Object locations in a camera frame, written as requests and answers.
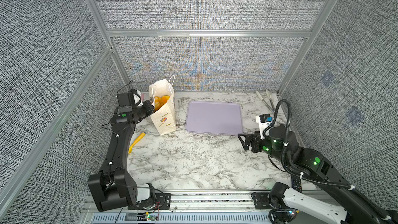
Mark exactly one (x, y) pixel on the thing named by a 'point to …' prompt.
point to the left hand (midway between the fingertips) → (154, 105)
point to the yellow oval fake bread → (165, 98)
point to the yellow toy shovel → (142, 135)
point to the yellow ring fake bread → (157, 104)
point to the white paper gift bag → (161, 94)
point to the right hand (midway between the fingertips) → (246, 132)
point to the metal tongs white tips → (273, 109)
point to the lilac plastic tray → (214, 117)
